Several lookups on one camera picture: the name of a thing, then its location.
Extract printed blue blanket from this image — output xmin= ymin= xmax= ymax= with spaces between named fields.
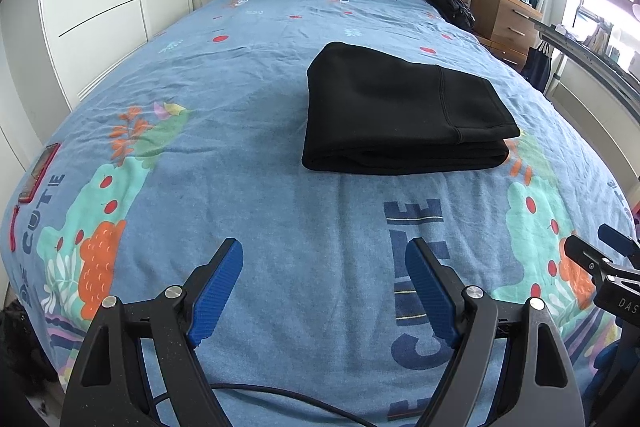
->
xmin=0 ymin=0 xmax=640 ymax=427

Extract navy tote bag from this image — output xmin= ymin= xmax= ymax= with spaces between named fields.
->
xmin=522 ymin=42 xmax=553 ymax=90

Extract dark cloth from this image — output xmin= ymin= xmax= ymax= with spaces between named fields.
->
xmin=0 ymin=297 xmax=61 ymax=398

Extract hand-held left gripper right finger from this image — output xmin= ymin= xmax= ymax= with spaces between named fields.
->
xmin=404 ymin=237 xmax=585 ymax=427

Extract black cable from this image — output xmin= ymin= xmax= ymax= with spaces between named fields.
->
xmin=150 ymin=384 xmax=431 ymax=427

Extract black pants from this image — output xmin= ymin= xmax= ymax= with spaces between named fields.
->
xmin=301 ymin=42 xmax=522 ymax=175

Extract black backpack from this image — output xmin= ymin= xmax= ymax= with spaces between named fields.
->
xmin=419 ymin=0 xmax=476 ymax=29

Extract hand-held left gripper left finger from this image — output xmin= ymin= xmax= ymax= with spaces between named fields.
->
xmin=60 ymin=237 xmax=245 ymax=427

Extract red phone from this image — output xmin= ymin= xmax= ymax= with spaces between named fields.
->
xmin=17 ymin=143 xmax=62 ymax=202

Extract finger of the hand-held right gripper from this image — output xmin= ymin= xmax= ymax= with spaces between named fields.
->
xmin=597 ymin=223 xmax=640 ymax=258
xmin=564 ymin=234 xmax=626 ymax=280

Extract wooden dresser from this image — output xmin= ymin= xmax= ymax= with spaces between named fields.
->
xmin=471 ymin=0 xmax=544 ymax=45

